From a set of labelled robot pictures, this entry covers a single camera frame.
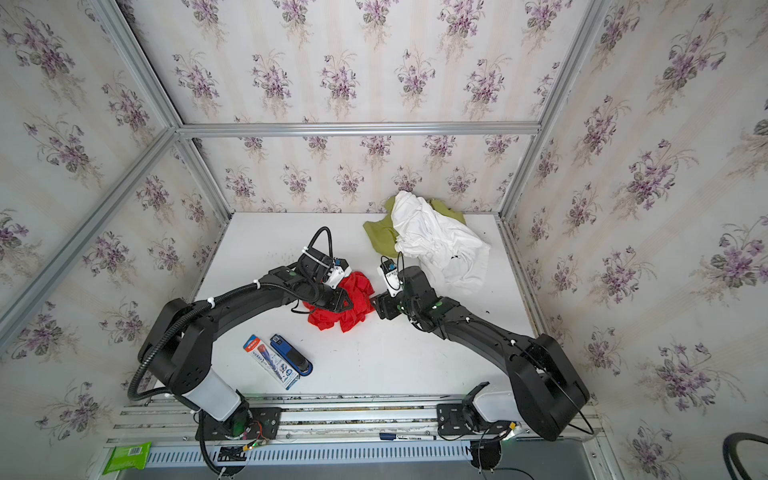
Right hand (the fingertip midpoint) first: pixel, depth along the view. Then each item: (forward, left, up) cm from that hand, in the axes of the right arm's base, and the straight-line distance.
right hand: (377, 297), depth 84 cm
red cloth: (+2, +5, -2) cm, 6 cm away
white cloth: (+21, -26, -7) cm, 34 cm away
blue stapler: (-13, +24, -9) cm, 29 cm away
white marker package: (-14, +30, -11) cm, 35 cm away
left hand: (+1, +8, -3) cm, 9 cm away
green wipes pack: (-35, +59, -11) cm, 69 cm away
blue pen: (-32, -4, -12) cm, 34 cm away
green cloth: (+33, -2, -8) cm, 34 cm away
